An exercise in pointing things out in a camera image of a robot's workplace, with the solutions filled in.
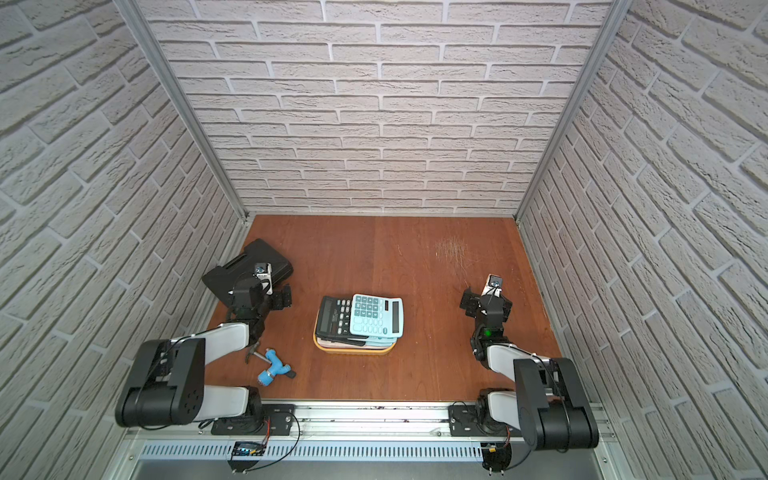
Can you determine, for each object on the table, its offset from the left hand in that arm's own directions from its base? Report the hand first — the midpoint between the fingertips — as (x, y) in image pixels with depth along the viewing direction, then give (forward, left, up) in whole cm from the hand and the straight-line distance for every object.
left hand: (264, 282), depth 92 cm
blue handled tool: (-27, -7, -4) cm, 28 cm away
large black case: (+4, +15, -3) cm, 16 cm away
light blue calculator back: (-14, -37, +6) cm, 40 cm away
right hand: (-4, -71, +2) cm, 71 cm away
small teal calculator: (-20, -38, +2) cm, 43 cm away
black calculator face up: (-16, -25, +6) cm, 30 cm away
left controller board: (-44, -5, -9) cm, 45 cm away
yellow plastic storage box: (-20, -26, -3) cm, 33 cm away
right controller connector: (-45, -65, -5) cm, 80 cm away
